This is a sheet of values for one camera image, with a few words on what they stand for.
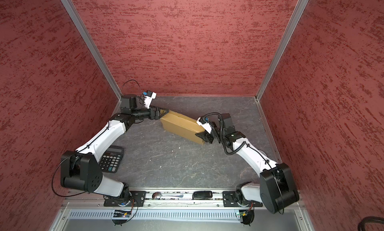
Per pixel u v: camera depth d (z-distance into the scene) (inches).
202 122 27.3
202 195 29.4
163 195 29.9
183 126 31.6
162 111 29.5
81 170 16.8
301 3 28.5
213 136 28.5
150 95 29.0
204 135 28.4
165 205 29.1
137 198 29.2
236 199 26.5
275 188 16.1
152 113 28.5
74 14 30.0
